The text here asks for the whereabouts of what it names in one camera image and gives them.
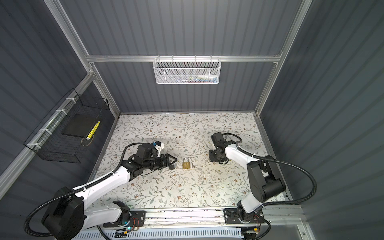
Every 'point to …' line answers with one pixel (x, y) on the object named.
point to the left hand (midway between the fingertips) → (174, 161)
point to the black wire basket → (64, 136)
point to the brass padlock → (186, 165)
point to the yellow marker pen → (93, 130)
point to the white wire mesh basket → (187, 69)
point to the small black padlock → (172, 167)
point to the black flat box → (79, 125)
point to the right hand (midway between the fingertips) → (215, 158)
